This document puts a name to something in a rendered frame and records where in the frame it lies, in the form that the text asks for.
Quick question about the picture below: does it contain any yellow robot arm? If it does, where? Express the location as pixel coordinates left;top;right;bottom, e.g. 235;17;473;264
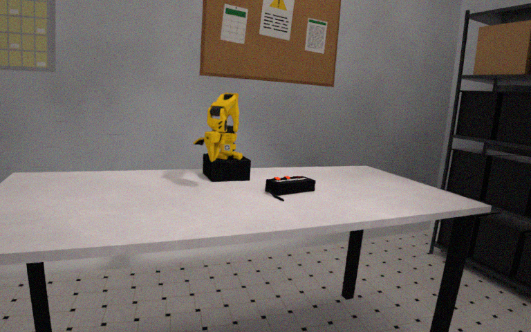
207;93;243;160

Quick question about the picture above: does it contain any black power strip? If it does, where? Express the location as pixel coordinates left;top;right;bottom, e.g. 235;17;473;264
265;176;316;201

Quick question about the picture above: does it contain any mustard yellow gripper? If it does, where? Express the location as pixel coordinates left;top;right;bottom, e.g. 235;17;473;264
193;131;226;162

